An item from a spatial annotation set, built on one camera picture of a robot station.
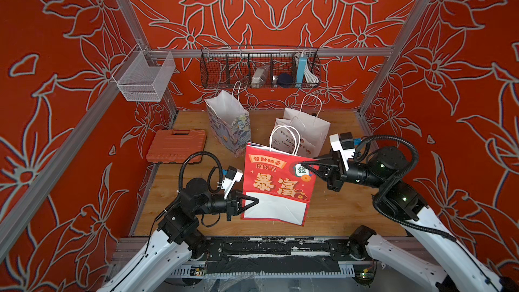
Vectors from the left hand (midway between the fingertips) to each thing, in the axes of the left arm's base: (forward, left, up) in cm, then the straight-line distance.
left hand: (256, 202), depth 61 cm
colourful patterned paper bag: (+32, +14, +2) cm, 35 cm away
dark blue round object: (+58, -9, +5) cm, 59 cm away
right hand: (+4, -12, +17) cm, 21 cm away
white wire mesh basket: (+53, +57, +8) cm, 78 cm away
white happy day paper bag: (+34, -17, -5) cm, 38 cm away
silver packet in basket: (+57, +2, +8) cm, 57 cm away
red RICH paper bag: (+4, -6, +9) cm, 12 cm away
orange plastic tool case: (+30, +41, -16) cm, 54 cm away
